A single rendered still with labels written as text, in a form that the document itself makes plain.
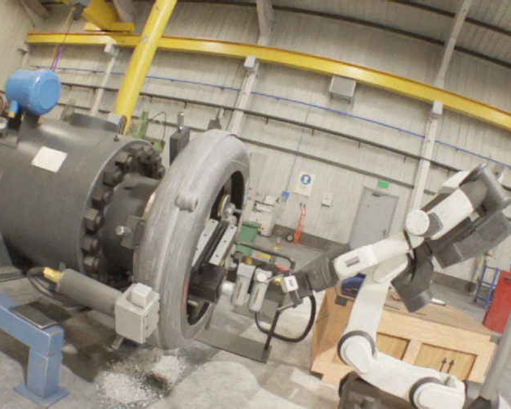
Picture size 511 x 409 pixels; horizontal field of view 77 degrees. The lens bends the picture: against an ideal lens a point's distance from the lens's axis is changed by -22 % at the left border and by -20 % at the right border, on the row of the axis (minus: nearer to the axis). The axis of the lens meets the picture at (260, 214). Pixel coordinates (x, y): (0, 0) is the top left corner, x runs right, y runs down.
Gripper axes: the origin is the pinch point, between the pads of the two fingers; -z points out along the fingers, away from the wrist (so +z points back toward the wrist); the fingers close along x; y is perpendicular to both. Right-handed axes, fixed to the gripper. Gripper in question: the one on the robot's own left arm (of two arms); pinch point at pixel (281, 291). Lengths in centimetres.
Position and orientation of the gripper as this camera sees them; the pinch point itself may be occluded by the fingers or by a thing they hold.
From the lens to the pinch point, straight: 129.8
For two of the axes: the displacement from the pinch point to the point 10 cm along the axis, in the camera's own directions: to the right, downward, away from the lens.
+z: 8.8, -3.9, -2.7
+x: -3.0, -9.0, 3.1
